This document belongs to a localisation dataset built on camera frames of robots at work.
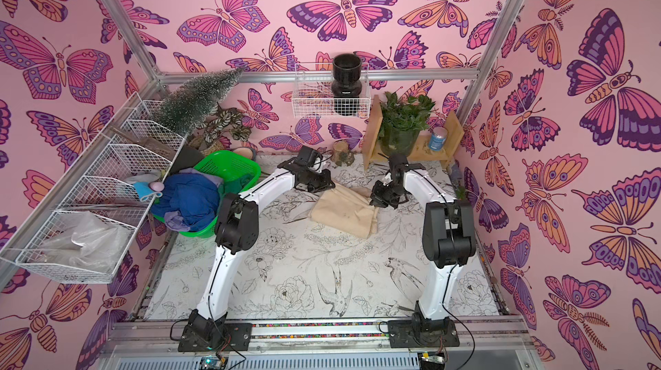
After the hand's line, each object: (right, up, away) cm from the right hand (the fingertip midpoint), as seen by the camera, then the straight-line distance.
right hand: (368, 201), depth 94 cm
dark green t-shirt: (-52, +5, +7) cm, 53 cm away
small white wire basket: (-21, +42, +9) cm, 48 cm away
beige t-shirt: (-8, -3, +1) cm, 9 cm away
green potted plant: (+12, +29, +1) cm, 32 cm away
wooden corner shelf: (+26, +20, +18) cm, 37 cm away
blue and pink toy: (-62, +6, -26) cm, 68 cm away
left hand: (-10, +7, +6) cm, 13 cm away
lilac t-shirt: (-67, -5, -7) cm, 68 cm away
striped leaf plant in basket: (-57, +27, +2) cm, 63 cm away
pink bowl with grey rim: (-53, +21, +27) cm, 63 cm away
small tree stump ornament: (-10, +20, +22) cm, 31 cm away
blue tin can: (+31, +25, +14) cm, 42 cm away
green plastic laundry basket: (-56, +12, +19) cm, 60 cm away
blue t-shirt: (-63, +2, -2) cm, 63 cm away
